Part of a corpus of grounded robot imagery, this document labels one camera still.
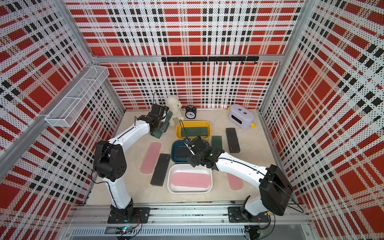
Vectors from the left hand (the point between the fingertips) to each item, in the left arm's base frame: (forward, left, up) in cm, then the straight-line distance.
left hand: (162, 123), depth 95 cm
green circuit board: (-56, +10, -12) cm, 58 cm away
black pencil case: (-27, 0, -13) cm, 30 cm away
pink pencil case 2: (-33, -45, -15) cm, 58 cm away
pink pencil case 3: (-34, -20, -7) cm, 40 cm away
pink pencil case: (-19, +7, -13) cm, 23 cm away
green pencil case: (-8, +1, -2) cm, 8 cm away
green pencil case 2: (+4, -20, -15) cm, 25 cm away
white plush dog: (+11, -7, +5) cm, 14 cm away
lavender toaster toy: (+10, -53, -5) cm, 54 cm away
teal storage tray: (-19, -10, -16) cm, 26 cm away
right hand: (-19, -24, -1) cm, 31 cm away
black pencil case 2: (-4, -47, -16) cm, 50 cm away
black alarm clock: (+17, -17, -8) cm, 25 cm away
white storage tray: (-31, -18, 0) cm, 36 cm away
